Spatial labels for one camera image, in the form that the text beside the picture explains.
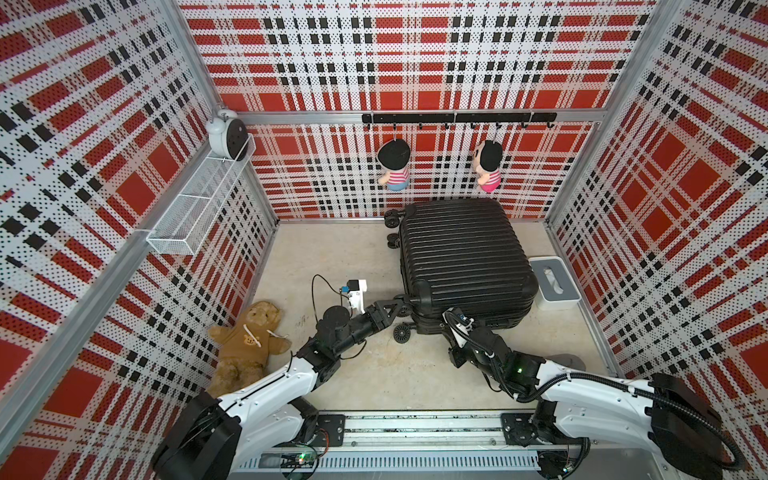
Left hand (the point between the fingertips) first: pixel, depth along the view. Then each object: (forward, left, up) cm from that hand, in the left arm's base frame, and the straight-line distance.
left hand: (405, 305), depth 77 cm
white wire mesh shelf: (+27, +70, +2) cm, 75 cm away
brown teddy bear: (-7, +45, -12) cm, 47 cm away
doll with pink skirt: (+44, -26, +15) cm, 54 cm away
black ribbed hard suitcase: (+15, -18, +2) cm, 23 cm away
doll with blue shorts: (+44, +4, +15) cm, 47 cm away
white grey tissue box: (+13, -49, -14) cm, 53 cm away
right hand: (-3, -12, -9) cm, 15 cm away
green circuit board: (-32, +25, -16) cm, 44 cm away
